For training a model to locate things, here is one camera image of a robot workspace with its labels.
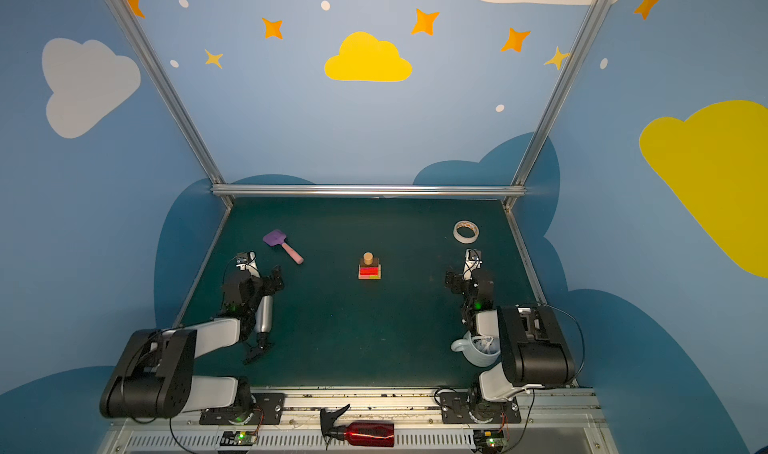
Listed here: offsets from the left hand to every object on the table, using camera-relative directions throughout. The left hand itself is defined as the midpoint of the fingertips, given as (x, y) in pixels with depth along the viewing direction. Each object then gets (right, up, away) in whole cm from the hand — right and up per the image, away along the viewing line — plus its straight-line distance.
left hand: (268, 268), depth 92 cm
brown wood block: (+33, +1, +3) cm, 34 cm away
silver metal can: (+1, -13, -5) cm, 14 cm away
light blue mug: (+60, -21, -13) cm, 65 cm away
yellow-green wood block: (+33, -3, +6) cm, 34 cm away
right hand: (+63, +1, +3) cm, 64 cm away
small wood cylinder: (+31, +3, +1) cm, 31 cm away
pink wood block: (+30, -3, +6) cm, 31 cm away
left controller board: (+1, -38, -21) cm, 44 cm away
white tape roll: (+67, +8, +19) cm, 70 cm away
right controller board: (+62, -40, -20) cm, 76 cm away
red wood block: (+31, -1, +5) cm, 32 cm away
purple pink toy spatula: (-3, +9, +16) cm, 19 cm away
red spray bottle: (+31, -35, -24) cm, 52 cm away
